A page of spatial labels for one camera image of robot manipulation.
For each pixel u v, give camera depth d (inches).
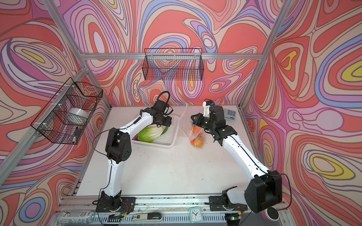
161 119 32.8
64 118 29.1
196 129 35.8
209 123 25.5
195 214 27.2
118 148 22.0
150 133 36.5
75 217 26.1
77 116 27.6
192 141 37.8
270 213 26.3
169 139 38.8
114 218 28.3
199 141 35.9
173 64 37.7
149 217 26.1
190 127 40.6
